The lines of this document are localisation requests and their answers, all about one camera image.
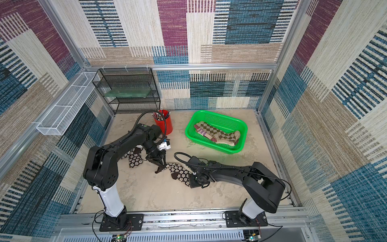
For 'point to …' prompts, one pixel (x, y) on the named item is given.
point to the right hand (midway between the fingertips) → (197, 185)
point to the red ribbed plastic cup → (168, 123)
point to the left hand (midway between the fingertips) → (164, 165)
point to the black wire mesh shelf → (128, 90)
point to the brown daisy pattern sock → (178, 172)
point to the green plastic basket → (218, 120)
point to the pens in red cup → (160, 116)
